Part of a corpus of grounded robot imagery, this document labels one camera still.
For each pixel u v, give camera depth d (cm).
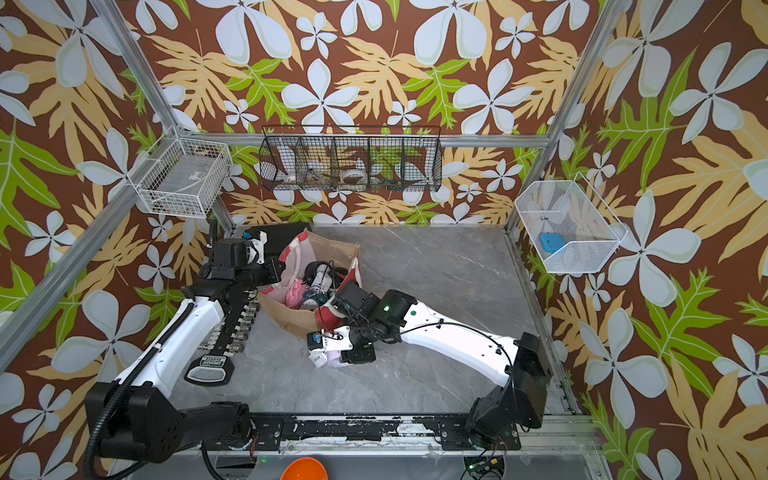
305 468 67
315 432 75
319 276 92
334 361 68
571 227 83
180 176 87
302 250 86
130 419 39
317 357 80
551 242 80
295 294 87
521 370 40
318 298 85
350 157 96
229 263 61
